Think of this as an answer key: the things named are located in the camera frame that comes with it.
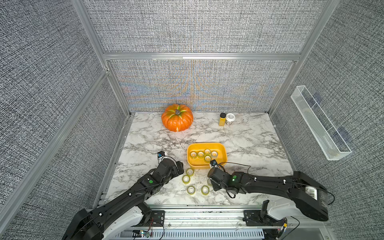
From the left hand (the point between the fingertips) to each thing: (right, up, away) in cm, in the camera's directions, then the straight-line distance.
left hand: (180, 165), depth 82 cm
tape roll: (+7, +3, +13) cm, 15 cm away
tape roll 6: (+3, -9, +4) cm, 11 cm away
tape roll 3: (+21, +4, +14) cm, 25 cm away
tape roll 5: (+5, -5, +7) cm, 10 cm away
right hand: (+18, -7, +2) cm, 20 cm away
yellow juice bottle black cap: (+29, +27, +24) cm, 46 cm away
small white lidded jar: (+34, +28, +26) cm, 51 cm away
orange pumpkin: (-3, +28, +18) cm, 33 cm away
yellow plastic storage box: (+11, -1, +9) cm, 14 cm away
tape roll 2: (+12, +4, +13) cm, 18 cm away
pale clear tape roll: (+16, +6, +15) cm, 23 cm away
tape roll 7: (+6, -13, 0) cm, 15 cm away
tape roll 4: (+16, +2, +11) cm, 20 cm away
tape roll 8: (+14, -14, +1) cm, 20 cm away
